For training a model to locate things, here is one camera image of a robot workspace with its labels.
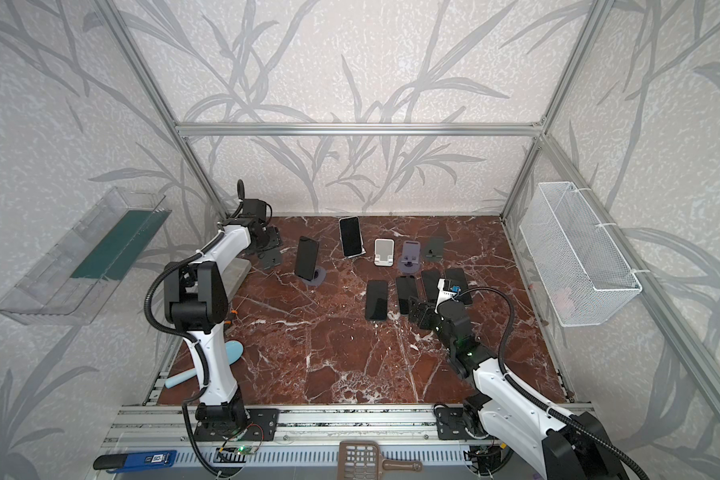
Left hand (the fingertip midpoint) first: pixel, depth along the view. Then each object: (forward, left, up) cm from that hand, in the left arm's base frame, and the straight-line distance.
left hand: (273, 232), depth 101 cm
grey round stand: (-13, -16, -8) cm, 22 cm away
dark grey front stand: (-2, -56, -7) cm, 57 cm away
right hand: (-24, -49, +2) cm, 54 cm away
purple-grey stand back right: (-7, -47, -5) cm, 48 cm away
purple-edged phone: (-12, -54, -10) cm, 57 cm away
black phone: (-11, -13, 0) cm, 17 cm away
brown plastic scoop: (-63, -33, -9) cm, 71 cm away
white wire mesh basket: (-32, -79, +26) cm, 89 cm away
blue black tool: (-63, +17, -5) cm, 66 cm away
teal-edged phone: (-16, -46, -10) cm, 50 cm away
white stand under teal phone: (-4, -38, -6) cm, 39 cm away
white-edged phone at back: (0, -27, -1) cm, 27 cm away
